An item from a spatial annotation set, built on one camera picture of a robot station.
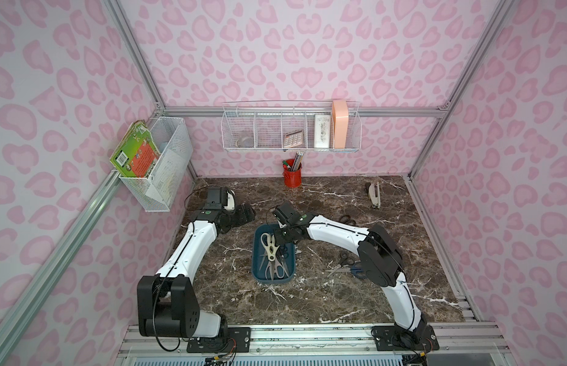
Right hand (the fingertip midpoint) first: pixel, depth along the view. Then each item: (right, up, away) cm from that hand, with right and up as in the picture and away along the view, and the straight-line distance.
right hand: (276, 238), depth 92 cm
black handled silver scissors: (+3, -6, -1) cm, 7 cm away
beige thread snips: (+47, +19, +19) cm, 54 cm away
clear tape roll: (-13, +39, +1) cm, 41 cm away
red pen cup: (+7, +25, +22) cm, 34 cm away
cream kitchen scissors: (-3, -1, -3) cm, 4 cm away
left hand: (-11, +11, -6) cm, 16 cm away
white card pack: (+19, +43, 0) cm, 47 cm away
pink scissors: (+1, -10, -4) cm, 10 cm away
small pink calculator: (+7, +41, +2) cm, 41 cm away
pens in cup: (+9, +33, +18) cm, 39 cm away
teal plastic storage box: (-6, -9, -2) cm, 11 cm away
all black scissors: (+31, +6, +11) cm, 34 cm away
